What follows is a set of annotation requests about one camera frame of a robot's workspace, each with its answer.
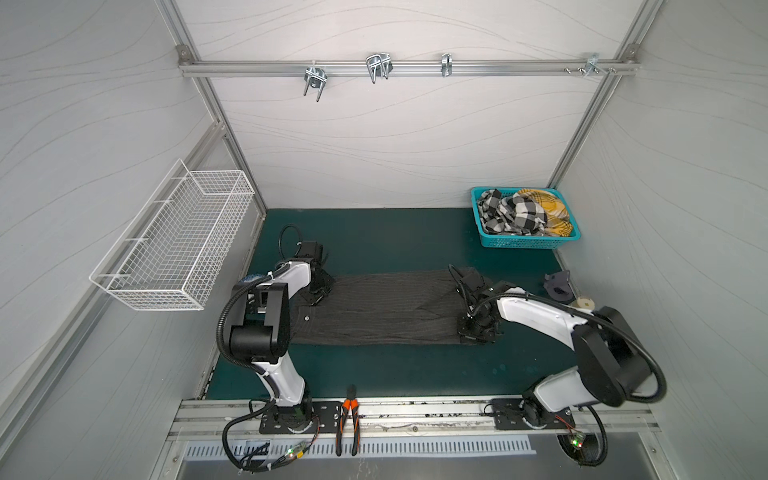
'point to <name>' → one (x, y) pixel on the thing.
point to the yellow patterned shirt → (557, 222)
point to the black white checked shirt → (511, 214)
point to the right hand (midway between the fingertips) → (466, 332)
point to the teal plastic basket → (495, 240)
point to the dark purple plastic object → (559, 287)
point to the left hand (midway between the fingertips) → (332, 285)
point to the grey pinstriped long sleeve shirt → (405, 307)
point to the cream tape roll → (585, 303)
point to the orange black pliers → (350, 404)
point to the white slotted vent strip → (366, 449)
